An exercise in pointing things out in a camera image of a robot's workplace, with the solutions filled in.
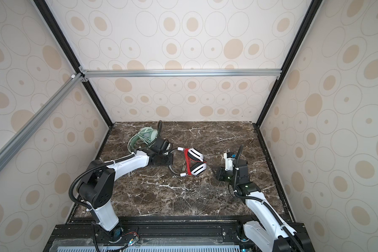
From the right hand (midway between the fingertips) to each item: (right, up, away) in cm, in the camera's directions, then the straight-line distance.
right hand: (215, 168), depth 83 cm
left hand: (-21, +4, +8) cm, 23 cm away
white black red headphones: (-11, +3, -2) cm, 12 cm away
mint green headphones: (-43, +18, +22) cm, 52 cm away
